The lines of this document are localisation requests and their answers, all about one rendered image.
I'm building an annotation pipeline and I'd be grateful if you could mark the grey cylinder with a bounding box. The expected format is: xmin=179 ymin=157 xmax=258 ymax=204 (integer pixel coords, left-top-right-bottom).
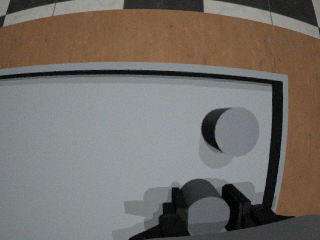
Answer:
xmin=201 ymin=107 xmax=260 ymax=157
xmin=181 ymin=179 xmax=230 ymax=235

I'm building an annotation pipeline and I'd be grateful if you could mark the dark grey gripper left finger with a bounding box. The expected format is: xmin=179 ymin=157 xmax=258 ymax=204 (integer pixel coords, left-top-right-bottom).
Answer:
xmin=129 ymin=187 xmax=190 ymax=240

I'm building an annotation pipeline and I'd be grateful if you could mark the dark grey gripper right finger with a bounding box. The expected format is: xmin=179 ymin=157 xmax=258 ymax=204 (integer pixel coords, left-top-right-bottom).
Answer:
xmin=221 ymin=184 xmax=295 ymax=231

